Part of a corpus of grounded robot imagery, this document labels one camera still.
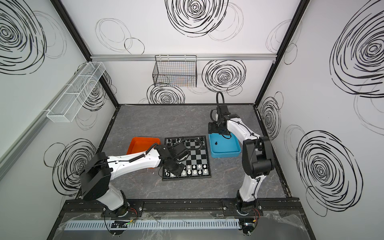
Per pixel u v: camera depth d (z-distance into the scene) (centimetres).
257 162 49
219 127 70
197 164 87
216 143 97
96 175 43
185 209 75
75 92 72
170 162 60
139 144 97
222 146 96
